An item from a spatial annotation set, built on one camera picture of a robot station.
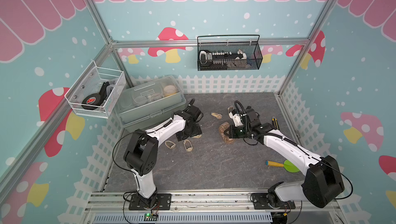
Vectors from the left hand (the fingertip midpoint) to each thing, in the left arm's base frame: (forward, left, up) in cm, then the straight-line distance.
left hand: (191, 137), depth 90 cm
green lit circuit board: (-38, +18, -9) cm, 43 cm away
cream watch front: (-6, +1, -4) cm, 7 cm away
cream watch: (-3, +13, -5) cm, 14 cm away
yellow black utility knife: (+14, -55, -5) cm, 57 cm away
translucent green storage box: (+12, +29, +13) cm, 34 cm away
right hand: (-1, -18, +8) cm, 20 cm away
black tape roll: (+2, +43, +29) cm, 52 cm away
